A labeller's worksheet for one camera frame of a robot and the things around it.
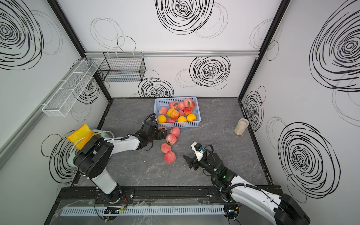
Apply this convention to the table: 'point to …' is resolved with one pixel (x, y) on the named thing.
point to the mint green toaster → (103, 133)
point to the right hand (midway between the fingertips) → (188, 153)
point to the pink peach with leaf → (161, 128)
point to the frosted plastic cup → (241, 126)
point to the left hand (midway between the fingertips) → (162, 131)
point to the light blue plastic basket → (177, 112)
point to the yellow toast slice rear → (81, 136)
